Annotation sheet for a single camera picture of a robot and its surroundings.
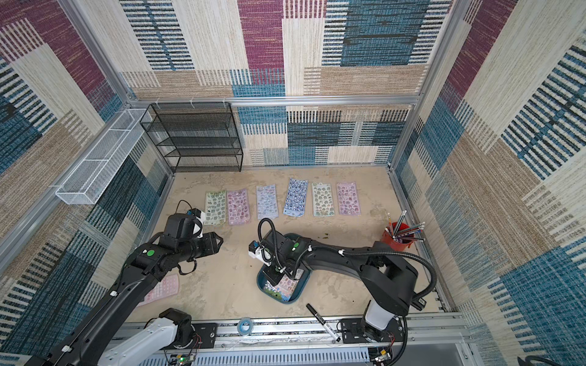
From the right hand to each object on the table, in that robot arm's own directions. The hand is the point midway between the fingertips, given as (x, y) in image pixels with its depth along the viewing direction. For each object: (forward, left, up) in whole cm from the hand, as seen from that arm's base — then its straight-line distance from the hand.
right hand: (272, 275), depth 81 cm
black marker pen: (-14, -17, -4) cm, 22 cm away
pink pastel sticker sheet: (-3, -4, -3) cm, 6 cm away
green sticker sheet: (+33, +28, -4) cm, 43 cm away
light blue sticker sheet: (+36, +5, -5) cm, 37 cm away
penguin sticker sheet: (+38, -8, -4) cm, 39 cm away
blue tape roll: (-15, +9, -6) cm, 18 cm away
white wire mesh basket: (+29, +55, +30) cm, 69 cm away
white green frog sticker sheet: (+35, -21, -6) cm, 41 cm away
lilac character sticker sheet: (+36, -32, -5) cm, 49 cm away
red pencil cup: (+13, -47, +2) cm, 49 cm away
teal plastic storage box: (0, +4, -3) cm, 5 cm away
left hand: (+8, +17, +12) cm, 22 cm away
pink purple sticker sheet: (+32, +18, -4) cm, 37 cm away
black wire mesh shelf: (+61, +39, +13) cm, 74 cm away
